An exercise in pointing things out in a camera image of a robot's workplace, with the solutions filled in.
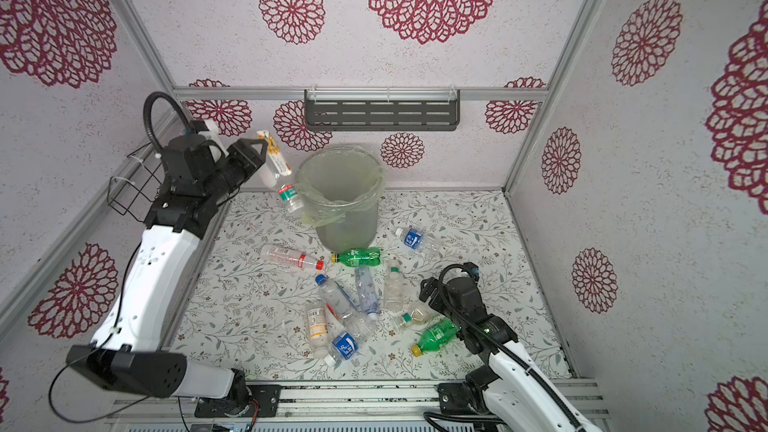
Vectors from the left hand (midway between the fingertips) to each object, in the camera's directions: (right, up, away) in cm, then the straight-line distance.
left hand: (264, 149), depth 68 cm
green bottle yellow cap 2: (+41, -47, +11) cm, 64 cm away
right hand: (+40, -34, +13) cm, 54 cm away
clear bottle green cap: (+39, -43, +15) cm, 60 cm away
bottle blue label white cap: (+18, -48, +17) cm, 54 cm away
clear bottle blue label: (+39, -23, +32) cm, 55 cm away
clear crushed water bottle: (+22, -38, +24) cm, 51 cm away
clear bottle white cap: (+30, -38, +24) cm, 54 cm away
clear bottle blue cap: (+13, -40, +22) cm, 48 cm away
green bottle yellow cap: (+19, -28, +27) cm, 44 cm away
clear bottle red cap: (-3, -28, +27) cm, 39 cm away
